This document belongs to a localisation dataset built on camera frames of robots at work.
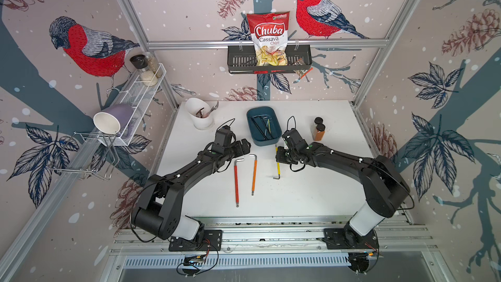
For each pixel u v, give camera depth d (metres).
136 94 0.83
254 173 0.92
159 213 0.43
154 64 0.86
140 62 0.78
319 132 0.98
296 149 0.70
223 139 0.69
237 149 0.80
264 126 1.10
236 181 0.89
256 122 1.13
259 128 1.07
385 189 0.46
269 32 0.81
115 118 0.61
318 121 1.00
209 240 0.73
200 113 1.04
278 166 0.88
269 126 1.10
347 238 0.67
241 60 0.95
